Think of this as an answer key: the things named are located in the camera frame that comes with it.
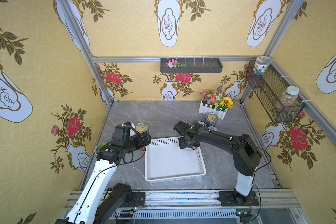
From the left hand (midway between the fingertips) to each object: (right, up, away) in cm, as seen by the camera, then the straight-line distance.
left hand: (140, 139), depth 76 cm
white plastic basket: (+13, -16, +13) cm, 25 cm away
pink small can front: (+28, -8, +9) cm, 30 cm away
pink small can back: (+46, +4, +21) cm, 51 cm away
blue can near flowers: (+46, +11, +21) cm, 51 cm away
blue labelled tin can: (-2, +5, +16) cm, 17 cm away
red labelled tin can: (+3, -3, -10) cm, 11 cm away
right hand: (+28, -4, +14) cm, 32 cm away
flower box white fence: (+47, +22, +21) cm, 56 cm away
